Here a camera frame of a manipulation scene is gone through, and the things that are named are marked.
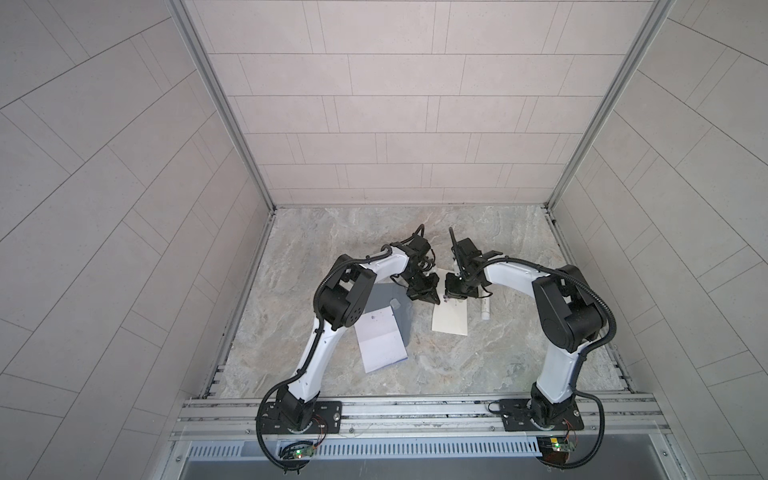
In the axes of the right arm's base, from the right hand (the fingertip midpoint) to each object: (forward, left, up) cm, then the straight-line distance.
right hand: (444, 294), depth 95 cm
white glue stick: (-7, -11, +2) cm, 13 cm away
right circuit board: (-41, -19, 0) cm, 45 cm away
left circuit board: (-38, +39, +5) cm, 55 cm away
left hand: (-2, 0, +1) cm, 2 cm away
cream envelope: (-7, -1, +1) cm, 8 cm away
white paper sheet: (-13, +21, +1) cm, 25 cm away
